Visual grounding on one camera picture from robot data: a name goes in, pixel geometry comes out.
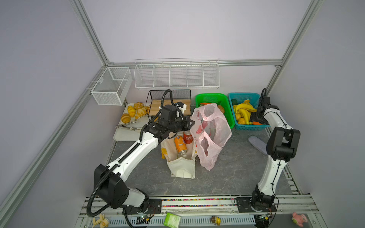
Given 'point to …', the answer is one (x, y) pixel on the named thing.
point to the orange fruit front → (256, 123)
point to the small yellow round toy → (218, 221)
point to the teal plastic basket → (253, 99)
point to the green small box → (171, 220)
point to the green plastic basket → (219, 99)
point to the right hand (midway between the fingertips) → (261, 120)
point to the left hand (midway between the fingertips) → (195, 124)
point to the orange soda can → (181, 146)
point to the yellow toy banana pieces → (102, 222)
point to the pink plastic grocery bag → (212, 130)
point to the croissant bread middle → (131, 110)
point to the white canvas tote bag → (181, 166)
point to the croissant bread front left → (125, 118)
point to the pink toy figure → (299, 219)
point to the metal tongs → (124, 126)
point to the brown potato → (221, 109)
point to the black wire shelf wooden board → (154, 100)
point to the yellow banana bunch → (244, 109)
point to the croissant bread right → (140, 109)
